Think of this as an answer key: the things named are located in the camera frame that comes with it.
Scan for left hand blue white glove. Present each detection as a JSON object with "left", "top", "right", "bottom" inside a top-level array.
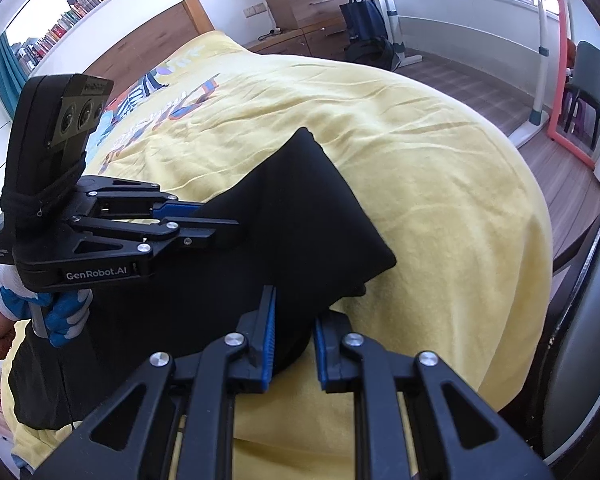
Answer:
[{"left": 0, "top": 264, "right": 93, "bottom": 348}]

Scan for teal curtain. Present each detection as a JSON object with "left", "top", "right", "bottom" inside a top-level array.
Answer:
[{"left": 0, "top": 32, "right": 27, "bottom": 118}]

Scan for yellow printed bed cover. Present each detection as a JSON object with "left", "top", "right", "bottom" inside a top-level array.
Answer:
[{"left": 2, "top": 29, "right": 554, "bottom": 480}]

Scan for row of books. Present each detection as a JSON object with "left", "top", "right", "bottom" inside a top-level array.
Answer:
[{"left": 5, "top": 0, "right": 105, "bottom": 74}]

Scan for black white gaming chair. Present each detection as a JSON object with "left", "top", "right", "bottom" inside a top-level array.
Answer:
[{"left": 499, "top": 204, "right": 600, "bottom": 466}]

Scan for wooden drawer cabinet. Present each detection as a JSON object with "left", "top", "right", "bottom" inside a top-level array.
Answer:
[{"left": 247, "top": 0, "right": 350, "bottom": 61}]

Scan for dark blue tote bag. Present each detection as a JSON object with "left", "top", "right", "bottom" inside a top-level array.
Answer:
[{"left": 340, "top": 0, "right": 388, "bottom": 44}]

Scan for grey chair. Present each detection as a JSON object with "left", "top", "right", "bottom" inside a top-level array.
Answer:
[{"left": 562, "top": 40, "right": 600, "bottom": 150}]

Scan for black pants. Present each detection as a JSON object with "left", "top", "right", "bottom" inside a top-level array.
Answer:
[{"left": 8, "top": 129, "right": 396, "bottom": 430}]

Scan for wooden headboard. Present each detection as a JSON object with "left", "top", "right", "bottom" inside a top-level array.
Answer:
[{"left": 84, "top": 0, "right": 214, "bottom": 99}]

